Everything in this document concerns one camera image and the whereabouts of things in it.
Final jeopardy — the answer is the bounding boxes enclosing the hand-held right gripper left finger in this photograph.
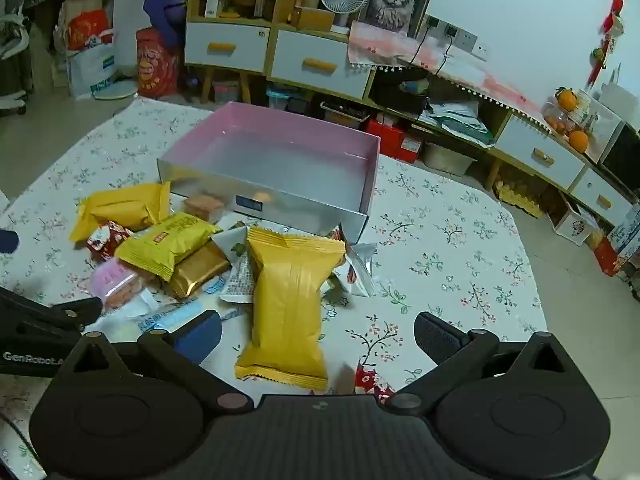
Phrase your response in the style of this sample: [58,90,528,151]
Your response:
[56,309,252,416]

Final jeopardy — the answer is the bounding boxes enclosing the blue white snack packet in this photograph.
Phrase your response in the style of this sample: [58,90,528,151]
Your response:
[135,300,246,333]

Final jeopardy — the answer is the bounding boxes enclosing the clear wafer packet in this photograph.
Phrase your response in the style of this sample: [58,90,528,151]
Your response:
[182,191,226,223]

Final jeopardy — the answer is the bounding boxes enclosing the white plastic basin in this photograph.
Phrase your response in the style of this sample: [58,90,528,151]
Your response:
[422,142,478,176]

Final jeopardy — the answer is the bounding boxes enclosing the wall socket row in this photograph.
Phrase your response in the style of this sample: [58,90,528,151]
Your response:
[425,15,488,61]

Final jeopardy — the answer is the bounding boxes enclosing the black bag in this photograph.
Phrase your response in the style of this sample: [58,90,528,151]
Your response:
[372,67,433,113]

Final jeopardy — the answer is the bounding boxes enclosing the red plastic bag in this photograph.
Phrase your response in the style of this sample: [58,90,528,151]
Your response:
[65,10,113,51]

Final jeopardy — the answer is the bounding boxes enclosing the black power cable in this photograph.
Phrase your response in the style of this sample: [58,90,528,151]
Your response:
[407,25,456,68]

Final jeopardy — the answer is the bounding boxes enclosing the pink snack packet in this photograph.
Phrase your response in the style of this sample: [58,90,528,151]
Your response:
[90,259,146,313]

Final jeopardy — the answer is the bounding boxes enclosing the purple plush toy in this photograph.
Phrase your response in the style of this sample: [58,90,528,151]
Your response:
[142,0,190,48]

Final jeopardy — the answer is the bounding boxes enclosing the white cabinet drawer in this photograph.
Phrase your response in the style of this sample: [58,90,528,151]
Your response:
[184,22,271,73]
[270,30,376,101]
[570,167,636,228]
[492,115,586,192]

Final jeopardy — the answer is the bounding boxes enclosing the silver foil snack packet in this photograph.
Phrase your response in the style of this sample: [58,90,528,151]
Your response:
[345,242,378,298]

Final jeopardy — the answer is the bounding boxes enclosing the gold foil snack packet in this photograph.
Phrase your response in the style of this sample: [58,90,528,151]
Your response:
[170,242,232,300]

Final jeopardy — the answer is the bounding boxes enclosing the brown cardboard box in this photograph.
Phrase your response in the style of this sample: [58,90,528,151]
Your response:
[297,6,336,31]

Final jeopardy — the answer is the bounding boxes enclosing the floral tablecloth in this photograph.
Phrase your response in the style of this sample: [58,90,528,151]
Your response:
[0,97,548,480]

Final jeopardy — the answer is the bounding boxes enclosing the white green snack packet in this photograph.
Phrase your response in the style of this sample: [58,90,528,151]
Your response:
[218,252,257,306]
[210,225,251,263]

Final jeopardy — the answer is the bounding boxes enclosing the red white snack packet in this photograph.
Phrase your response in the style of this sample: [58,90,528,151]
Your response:
[86,221,135,262]

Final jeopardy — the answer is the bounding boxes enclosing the red boxes under cabinet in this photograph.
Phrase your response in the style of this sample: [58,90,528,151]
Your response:
[367,117,426,163]

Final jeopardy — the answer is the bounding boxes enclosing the white microwave oven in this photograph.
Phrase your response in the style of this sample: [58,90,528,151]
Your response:
[597,120,640,196]

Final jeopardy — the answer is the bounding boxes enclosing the silver pink cardboard box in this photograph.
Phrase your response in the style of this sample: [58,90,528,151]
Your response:
[156,101,382,247]

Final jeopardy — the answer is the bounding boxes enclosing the white patterned box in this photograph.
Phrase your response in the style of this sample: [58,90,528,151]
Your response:
[547,192,603,246]

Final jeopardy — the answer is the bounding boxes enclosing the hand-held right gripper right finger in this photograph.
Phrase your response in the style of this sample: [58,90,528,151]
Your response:
[383,311,577,416]

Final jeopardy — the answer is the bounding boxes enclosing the plain yellow snack packet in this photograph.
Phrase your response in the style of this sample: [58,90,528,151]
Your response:
[235,226,347,392]
[69,182,172,245]

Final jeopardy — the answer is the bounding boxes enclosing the small red snack packet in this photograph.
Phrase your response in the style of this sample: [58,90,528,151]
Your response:
[327,226,353,251]
[354,364,397,403]

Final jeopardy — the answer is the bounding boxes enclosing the white yellow snack packet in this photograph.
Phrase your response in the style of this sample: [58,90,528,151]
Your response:
[97,292,163,346]

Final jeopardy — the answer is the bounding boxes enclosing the red hanging decoration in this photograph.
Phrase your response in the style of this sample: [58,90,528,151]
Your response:
[587,0,631,86]

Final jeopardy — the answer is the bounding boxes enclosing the pile of papers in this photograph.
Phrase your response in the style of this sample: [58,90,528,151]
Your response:
[425,100,496,148]

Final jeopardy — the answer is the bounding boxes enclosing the red printed bag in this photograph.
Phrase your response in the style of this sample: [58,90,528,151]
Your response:
[136,26,181,100]

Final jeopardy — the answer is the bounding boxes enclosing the yellow printed snack packet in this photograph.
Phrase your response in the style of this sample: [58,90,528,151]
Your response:
[115,211,224,283]

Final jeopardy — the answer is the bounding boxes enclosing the white shopping bag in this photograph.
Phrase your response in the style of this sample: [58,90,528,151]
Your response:
[67,35,121,102]

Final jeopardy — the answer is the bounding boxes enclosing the pink runner cloth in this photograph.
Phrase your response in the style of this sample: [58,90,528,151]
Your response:
[347,21,546,116]

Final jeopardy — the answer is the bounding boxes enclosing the yellow egg tray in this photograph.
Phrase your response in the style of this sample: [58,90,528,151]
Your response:
[492,175,546,218]

